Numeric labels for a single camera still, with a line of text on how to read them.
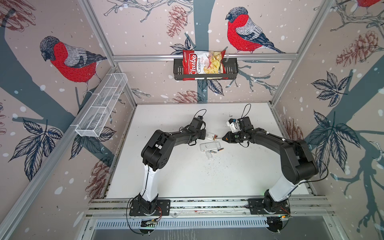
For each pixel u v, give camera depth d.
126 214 0.71
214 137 0.99
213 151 0.93
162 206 0.74
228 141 0.84
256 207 0.73
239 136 0.81
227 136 0.87
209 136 1.00
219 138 1.00
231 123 0.87
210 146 0.95
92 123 0.71
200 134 0.88
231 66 0.95
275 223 0.70
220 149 0.95
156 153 0.53
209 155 0.92
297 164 0.47
